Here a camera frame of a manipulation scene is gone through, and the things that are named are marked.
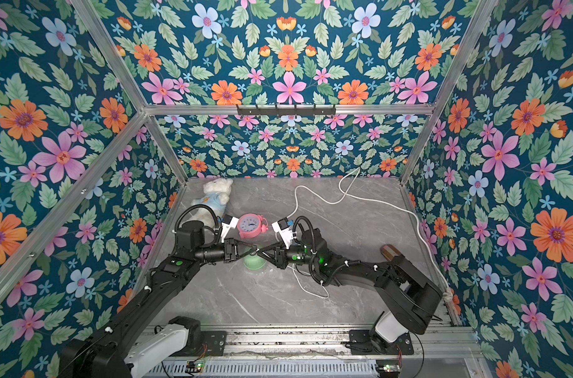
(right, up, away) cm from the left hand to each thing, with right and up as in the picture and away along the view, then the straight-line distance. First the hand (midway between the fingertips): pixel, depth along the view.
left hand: (256, 250), depth 71 cm
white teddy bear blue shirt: (-23, +18, +29) cm, 41 cm away
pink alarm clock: (-8, +5, +28) cm, 29 cm away
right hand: (+2, 0, +2) cm, 3 cm away
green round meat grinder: (-3, -7, +11) cm, 13 cm away
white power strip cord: (+48, +15, +40) cm, 65 cm away
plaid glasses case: (+49, -5, +20) cm, 53 cm away
